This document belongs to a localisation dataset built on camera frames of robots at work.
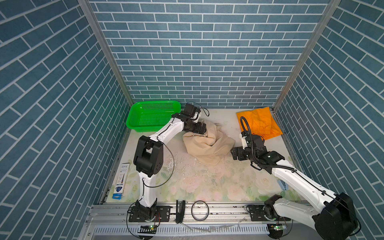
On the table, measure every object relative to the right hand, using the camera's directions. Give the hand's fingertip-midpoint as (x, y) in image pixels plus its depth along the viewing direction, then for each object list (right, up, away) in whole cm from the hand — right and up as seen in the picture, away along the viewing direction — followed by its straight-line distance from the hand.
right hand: (236, 148), depth 83 cm
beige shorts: (-13, -1, +5) cm, 14 cm away
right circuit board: (+16, -38, -11) cm, 43 cm away
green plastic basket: (-58, +19, +33) cm, 69 cm away
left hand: (-21, +11, +10) cm, 25 cm away
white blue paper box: (-64, -20, -1) cm, 67 cm away
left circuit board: (-45, -38, -11) cm, 60 cm away
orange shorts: (+24, +14, +24) cm, 37 cm away
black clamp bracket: (-30, -29, -11) cm, 43 cm away
